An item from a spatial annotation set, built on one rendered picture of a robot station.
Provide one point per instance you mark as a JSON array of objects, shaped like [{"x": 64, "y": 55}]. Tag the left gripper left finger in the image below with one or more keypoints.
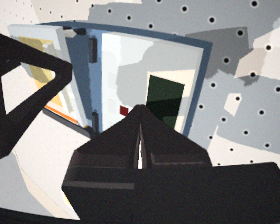
[{"x": 114, "y": 146}]

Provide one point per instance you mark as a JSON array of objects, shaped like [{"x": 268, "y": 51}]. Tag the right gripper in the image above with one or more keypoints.
[{"x": 16, "y": 122}]

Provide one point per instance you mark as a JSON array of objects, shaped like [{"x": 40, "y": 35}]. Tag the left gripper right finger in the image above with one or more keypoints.
[{"x": 166, "y": 147}]

